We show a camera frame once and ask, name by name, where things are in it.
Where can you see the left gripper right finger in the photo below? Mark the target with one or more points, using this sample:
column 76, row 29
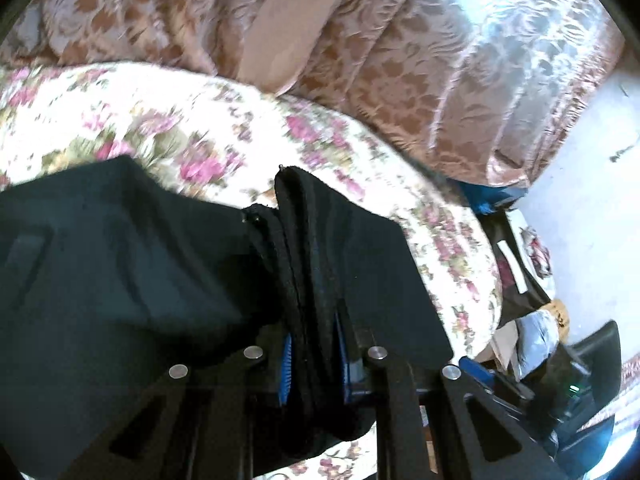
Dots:
column 434, row 420

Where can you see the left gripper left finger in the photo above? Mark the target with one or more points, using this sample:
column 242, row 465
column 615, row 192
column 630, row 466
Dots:
column 194, row 423

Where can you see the black pants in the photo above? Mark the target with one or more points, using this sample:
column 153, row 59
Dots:
column 108, row 280

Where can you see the clutter pile beside bed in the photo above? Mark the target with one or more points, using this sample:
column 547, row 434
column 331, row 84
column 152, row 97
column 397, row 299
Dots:
column 524, row 261

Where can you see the floral bed sheet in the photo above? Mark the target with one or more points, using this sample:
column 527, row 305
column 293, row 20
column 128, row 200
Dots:
column 214, row 139

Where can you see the brown patterned curtain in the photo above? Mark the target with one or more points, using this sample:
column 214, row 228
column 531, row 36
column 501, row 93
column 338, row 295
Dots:
column 483, row 91

